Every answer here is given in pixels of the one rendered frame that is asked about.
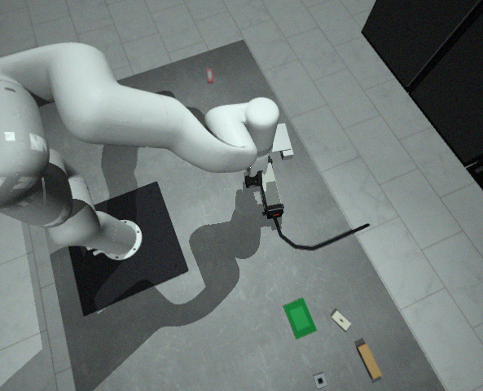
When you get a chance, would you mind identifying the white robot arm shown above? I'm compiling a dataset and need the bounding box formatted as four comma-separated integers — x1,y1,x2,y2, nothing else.
0,42,293,260

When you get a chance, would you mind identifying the black charger with two brass prongs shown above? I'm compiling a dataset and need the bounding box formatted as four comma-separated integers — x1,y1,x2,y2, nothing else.
245,176,261,188

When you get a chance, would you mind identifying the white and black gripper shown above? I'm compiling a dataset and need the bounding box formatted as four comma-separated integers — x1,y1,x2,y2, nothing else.
247,152,269,184

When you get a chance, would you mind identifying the tan rectangular bar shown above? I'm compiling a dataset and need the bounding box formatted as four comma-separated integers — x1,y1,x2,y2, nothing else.
356,342,382,379

